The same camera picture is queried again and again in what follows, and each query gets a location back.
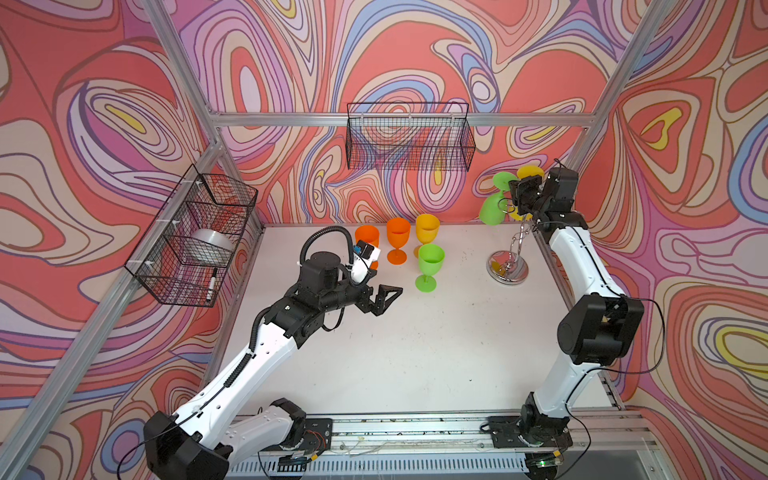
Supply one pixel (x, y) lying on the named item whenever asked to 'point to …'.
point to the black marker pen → (212, 285)
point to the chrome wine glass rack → (509, 268)
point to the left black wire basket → (200, 200)
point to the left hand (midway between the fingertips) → (390, 280)
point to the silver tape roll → (209, 247)
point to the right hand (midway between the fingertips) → (507, 183)
